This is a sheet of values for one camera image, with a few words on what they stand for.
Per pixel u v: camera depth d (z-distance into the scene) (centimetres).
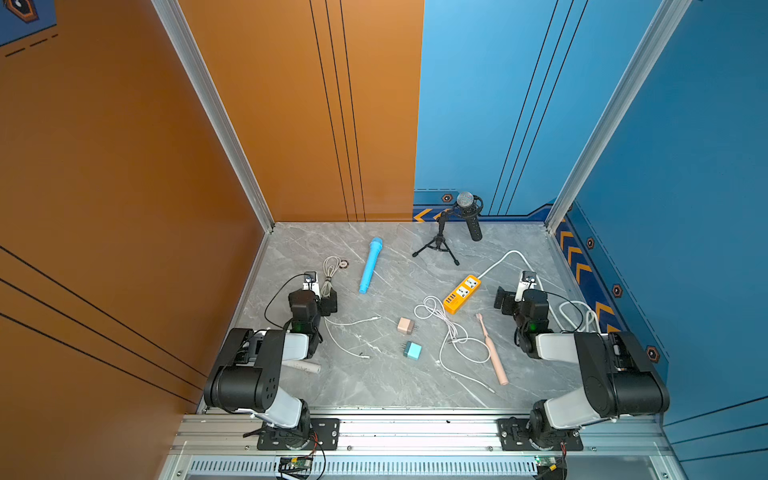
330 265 106
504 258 109
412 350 85
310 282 80
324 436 73
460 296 96
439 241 105
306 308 72
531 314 72
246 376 45
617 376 45
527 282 80
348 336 91
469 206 93
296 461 71
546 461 72
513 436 72
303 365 83
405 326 89
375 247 109
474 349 88
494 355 85
